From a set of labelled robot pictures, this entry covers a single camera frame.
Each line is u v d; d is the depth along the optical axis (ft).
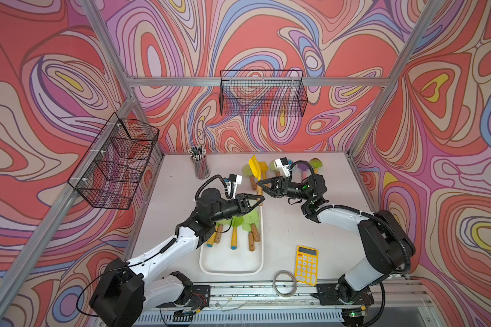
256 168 2.51
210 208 1.85
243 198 2.13
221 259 2.70
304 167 3.89
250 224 2.97
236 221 2.99
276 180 2.23
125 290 1.28
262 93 3.15
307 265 2.62
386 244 1.49
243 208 2.07
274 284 2.46
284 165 2.36
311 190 2.09
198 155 3.14
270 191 2.26
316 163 3.72
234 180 2.25
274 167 2.45
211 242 2.75
